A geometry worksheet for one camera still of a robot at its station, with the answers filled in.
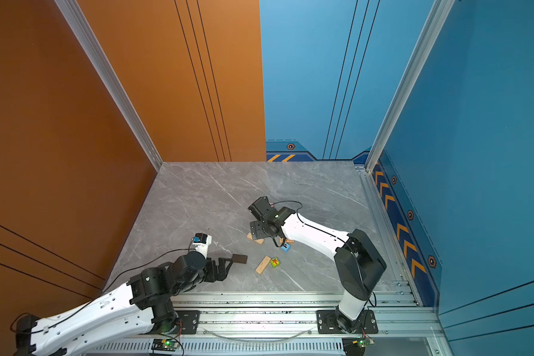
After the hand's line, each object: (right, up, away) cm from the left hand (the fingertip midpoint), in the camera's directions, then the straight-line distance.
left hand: (225, 260), depth 75 cm
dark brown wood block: (+3, -3, +12) cm, 13 cm away
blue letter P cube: (+22, +1, +14) cm, 26 cm away
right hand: (+12, +8, +11) cm, 19 cm away
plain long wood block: (+10, +3, +16) cm, 19 cm away
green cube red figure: (+17, -4, +10) cm, 20 cm away
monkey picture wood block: (+20, +11, -16) cm, 28 cm away
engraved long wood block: (+12, -5, +10) cm, 16 cm away
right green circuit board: (+43, -26, -5) cm, 50 cm away
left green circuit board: (-19, -26, -4) cm, 32 cm away
